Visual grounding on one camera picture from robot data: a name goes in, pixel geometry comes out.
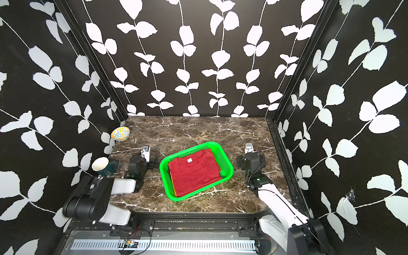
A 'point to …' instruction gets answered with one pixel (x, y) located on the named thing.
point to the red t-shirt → (194, 170)
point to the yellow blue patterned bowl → (121, 133)
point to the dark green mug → (103, 166)
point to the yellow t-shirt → (173, 184)
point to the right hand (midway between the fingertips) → (249, 151)
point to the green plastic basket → (225, 164)
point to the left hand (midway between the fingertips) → (149, 151)
